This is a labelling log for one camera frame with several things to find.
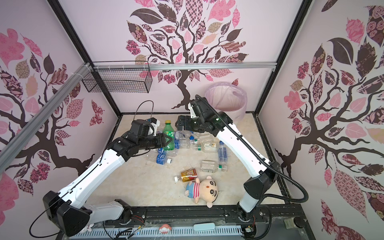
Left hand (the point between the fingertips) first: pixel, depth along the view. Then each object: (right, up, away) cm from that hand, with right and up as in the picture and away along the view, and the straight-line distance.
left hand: (169, 142), depth 74 cm
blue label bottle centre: (+4, -4, +26) cm, 26 cm away
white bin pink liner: (+36, +28, +27) cm, 53 cm away
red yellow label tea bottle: (+9, -20, +8) cm, 23 cm away
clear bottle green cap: (+22, -17, +17) cm, 33 cm away
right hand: (+8, +10, -3) cm, 13 cm away
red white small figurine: (0, -38, -9) cm, 39 cm away
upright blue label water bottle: (+31, -9, +17) cm, 36 cm away
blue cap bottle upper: (+5, +2, +27) cm, 27 cm away
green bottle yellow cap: (0, +6, 0) cm, 6 cm away
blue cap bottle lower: (-1, -9, +18) cm, 20 cm away
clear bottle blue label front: (-8, -12, +14) cm, 20 cm away
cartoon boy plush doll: (+19, -25, 0) cm, 31 cm away
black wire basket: (-35, +41, +20) cm, 58 cm away
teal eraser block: (+18, -40, -5) cm, 44 cm away
